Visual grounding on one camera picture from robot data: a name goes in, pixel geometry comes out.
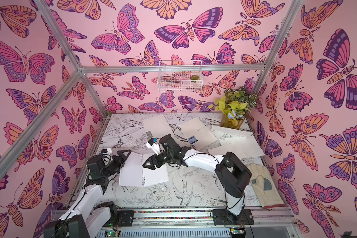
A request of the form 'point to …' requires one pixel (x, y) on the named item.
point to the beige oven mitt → (264, 186)
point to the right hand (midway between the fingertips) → (148, 161)
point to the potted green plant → (234, 106)
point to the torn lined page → (244, 148)
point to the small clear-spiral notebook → (133, 173)
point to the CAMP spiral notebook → (197, 133)
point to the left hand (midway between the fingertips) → (131, 153)
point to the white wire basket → (183, 76)
